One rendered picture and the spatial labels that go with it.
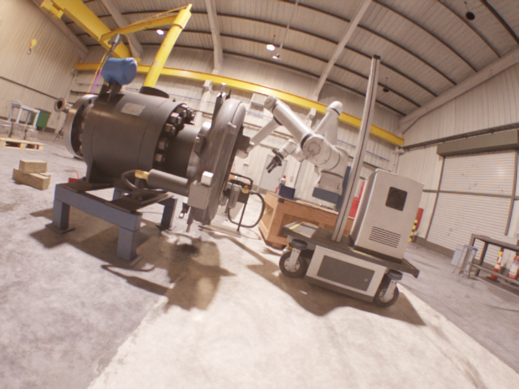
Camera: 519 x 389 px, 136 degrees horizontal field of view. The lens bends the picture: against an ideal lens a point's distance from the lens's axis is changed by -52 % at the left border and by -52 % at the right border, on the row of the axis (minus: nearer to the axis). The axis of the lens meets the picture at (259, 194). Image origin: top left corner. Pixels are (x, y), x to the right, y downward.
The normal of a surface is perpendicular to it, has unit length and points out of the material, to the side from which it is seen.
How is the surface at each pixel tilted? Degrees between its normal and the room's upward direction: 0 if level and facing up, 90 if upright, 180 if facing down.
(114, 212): 90
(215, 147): 84
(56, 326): 0
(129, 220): 90
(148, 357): 0
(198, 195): 113
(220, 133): 75
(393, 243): 90
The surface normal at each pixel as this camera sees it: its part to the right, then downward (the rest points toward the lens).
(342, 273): -0.33, -0.05
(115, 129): 0.12, 0.07
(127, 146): 0.05, 0.29
